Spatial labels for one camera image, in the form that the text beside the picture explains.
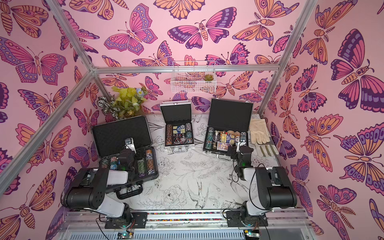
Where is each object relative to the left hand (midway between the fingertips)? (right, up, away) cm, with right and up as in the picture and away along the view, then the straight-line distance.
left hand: (136, 145), depth 94 cm
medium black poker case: (+61, +13, +12) cm, 64 cm away
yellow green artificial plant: (-7, +29, +3) cm, 30 cm away
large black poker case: (-17, +4, 0) cm, 18 cm away
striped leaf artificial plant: (-18, +25, -1) cm, 31 cm away
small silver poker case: (+25, +9, +15) cm, 31 cm away
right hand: (+65, 0, 0) cm, 65 cm away
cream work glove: (+82, +5, +10) cm, 83 cm away
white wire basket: (+32, +45, +7) cm, 56 cm away
